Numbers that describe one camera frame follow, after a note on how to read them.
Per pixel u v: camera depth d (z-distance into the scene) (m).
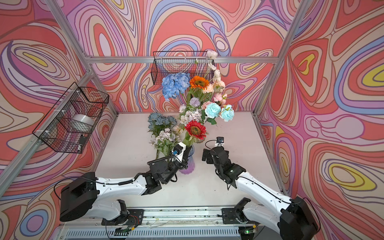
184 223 0.72
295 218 0.39
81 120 0.73
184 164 0.64
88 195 0.43
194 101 0.80
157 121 1.02
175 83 0.69
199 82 0.74
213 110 0.70
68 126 0.74
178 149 0.58
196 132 0.61
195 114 0.77
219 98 0.78
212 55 0.75
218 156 0.59
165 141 0.93
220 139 0.71
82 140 0.73
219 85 0.81
